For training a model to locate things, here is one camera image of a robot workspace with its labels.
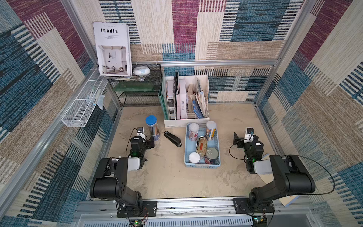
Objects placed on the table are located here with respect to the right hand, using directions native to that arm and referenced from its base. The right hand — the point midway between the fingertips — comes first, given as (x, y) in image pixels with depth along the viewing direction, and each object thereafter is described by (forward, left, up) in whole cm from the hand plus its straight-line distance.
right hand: (243, 131), depth 91 cm
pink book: (+18, +39, +12) cm, 44 cm away
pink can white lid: (0, +32, 0) cm, 32 cm away
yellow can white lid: (-15, +32, -4) cm, 36 cm away
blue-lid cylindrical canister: (+3, +58, +8) cm, 58 cm away
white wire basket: (+14, +104, +10) cm, 105 cm away
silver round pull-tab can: (-15, +22, -2) cm, 27 cm away
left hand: (0, +64, -3) cm, 64 cm away
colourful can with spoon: (0, +21, +2) cm, 21 cm away
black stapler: (-1, +45, -6) cm, 46 cm away
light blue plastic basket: (-5, +34, -10) cm, 36 cm away
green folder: (+13, +50, +19) cm, 55 cm away
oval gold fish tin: (-7, +27, -6) cm, 29 cm away
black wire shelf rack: (+20, +66, +18) cm, 71 cm away
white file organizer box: (+19, +35, +11) cm, 41 cm away
